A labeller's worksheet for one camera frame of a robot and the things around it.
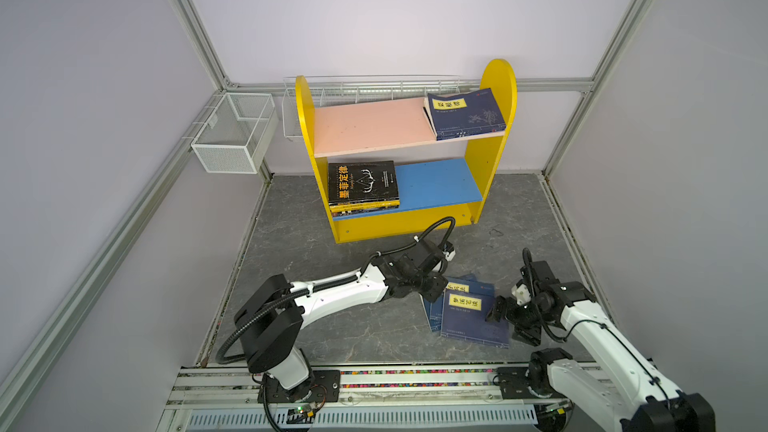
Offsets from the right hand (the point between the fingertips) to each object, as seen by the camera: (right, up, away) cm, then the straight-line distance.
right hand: (501, 328), depth 79 cm
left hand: (-16, +11, +1) cm, 20 cm away
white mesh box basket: (-82, +57, +24) cm, 103 cm away
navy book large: (-9, +2, +4) cm, 10 cm away
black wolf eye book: (-44, +30, +10) cm, 54 cm away
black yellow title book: (-42, +40, +10) cm, 59 cm away
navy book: (-8, +9, +11) cm, 16 cm away
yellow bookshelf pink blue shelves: (-15, +41, +17) cm, 47 cm away
